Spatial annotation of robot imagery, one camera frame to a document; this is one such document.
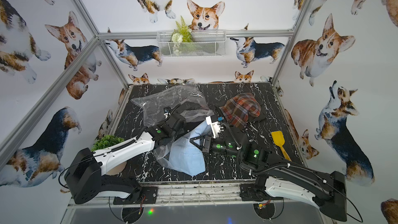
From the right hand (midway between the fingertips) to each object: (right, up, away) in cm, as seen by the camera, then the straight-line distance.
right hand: (189, 143), depth 58 cm
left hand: (-7, +4, +27) cm, 28 cm away
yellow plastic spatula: (+49, -8, +32) cm, 59 cm away
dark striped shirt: (+41, +5, +42) cm, 58 cm away
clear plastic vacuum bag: (-29, +9, +41) cm, 51 cm away
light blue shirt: (-2, -6, +4) cm, 7 cm away
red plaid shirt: (+25, +9, +36) cm, 45 cm away
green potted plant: (-41, -4, +15) cm, 44 cm away
